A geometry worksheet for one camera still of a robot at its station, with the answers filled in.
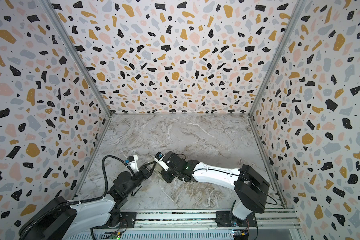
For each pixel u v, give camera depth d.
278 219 0.76
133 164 0.76
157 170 0.80
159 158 0.70
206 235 0.78
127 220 0.73
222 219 0.74
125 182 0.63
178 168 0.61
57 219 0.46
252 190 0.43
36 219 0.39
